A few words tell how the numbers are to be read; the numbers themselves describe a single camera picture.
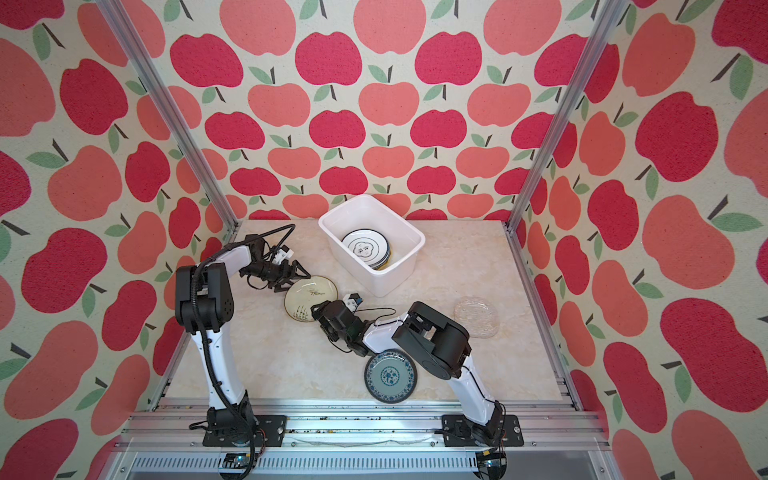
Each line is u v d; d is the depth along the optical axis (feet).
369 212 3.53
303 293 3.24
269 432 2.45
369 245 3.63
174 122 2.94
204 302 1.92
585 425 2.67
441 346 1.76
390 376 2.75
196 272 1.91
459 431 2.41
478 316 3.14
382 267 3.40
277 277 3.00
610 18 2.30
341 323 2.39
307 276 3.20
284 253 3.23
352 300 2.90
